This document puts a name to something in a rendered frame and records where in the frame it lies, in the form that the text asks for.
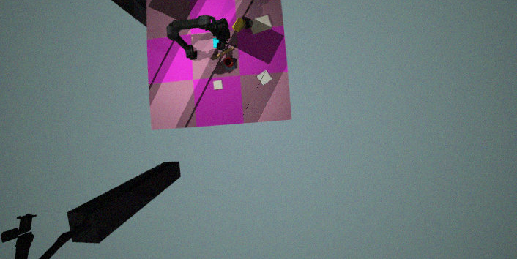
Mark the yellow block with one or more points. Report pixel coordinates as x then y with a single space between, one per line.
239 24

